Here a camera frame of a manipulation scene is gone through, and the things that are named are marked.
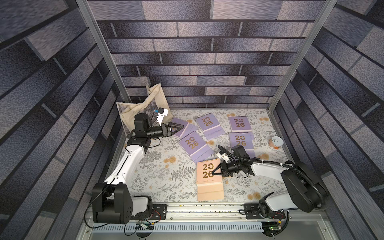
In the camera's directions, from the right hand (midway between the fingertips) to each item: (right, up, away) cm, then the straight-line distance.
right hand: (212, 172), depth 82 cm
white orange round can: (+43, +15, +13) cm, 47 cm away
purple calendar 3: (+2, +26, +25) cm, 36 cm away
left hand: (-17, +25, -11) cm, 32 cm away
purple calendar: (-10, +11, +15) cm, 21 cm away
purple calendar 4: (+24, +27, +27) cm, 45 cm away
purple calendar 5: (+25, +17, +19) cm, 35 cm away
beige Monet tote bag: (-36, +44, +15) cm, 59 cm away
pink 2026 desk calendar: (-2, -8, -1) cm, 8 cm away
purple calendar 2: (-15, +24, +26) cm, 38 cm away
